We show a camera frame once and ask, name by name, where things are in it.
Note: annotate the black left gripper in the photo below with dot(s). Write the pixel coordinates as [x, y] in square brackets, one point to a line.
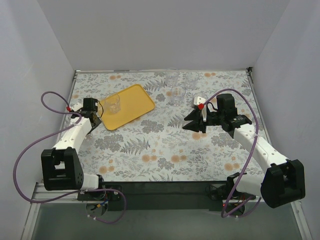
[94, 119]

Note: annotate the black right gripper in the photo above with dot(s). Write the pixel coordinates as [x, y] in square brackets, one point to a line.
[201, 120]

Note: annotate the clear drinking glass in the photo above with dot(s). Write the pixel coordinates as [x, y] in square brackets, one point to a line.
[112, 104]

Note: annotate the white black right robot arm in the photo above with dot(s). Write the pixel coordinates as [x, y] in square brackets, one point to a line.
[284, 179]

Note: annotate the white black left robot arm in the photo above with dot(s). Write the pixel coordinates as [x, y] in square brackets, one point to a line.
[61, 166]

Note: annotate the yellow plastic tray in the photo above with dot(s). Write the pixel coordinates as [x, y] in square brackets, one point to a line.
[134, 102]

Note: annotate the floral patterned table mat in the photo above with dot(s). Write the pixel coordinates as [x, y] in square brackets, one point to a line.
[154, 147]

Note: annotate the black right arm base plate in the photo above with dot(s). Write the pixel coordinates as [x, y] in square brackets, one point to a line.
[220, 192]

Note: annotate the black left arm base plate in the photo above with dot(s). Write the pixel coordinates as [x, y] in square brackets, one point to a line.
[100, 202]

